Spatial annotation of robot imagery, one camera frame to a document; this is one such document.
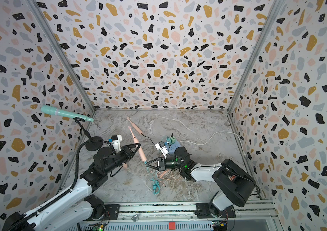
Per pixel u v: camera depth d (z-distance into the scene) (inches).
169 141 37.2
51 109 28.2
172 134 37.1
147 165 28.7
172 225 28.3
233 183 17.9
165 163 26.9
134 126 43.2
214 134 41.9
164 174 34.0
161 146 28.7
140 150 29.3
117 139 28.0
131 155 27.0
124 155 26.2
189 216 29.2
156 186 31.4
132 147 29.5
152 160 28.8
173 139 37.2
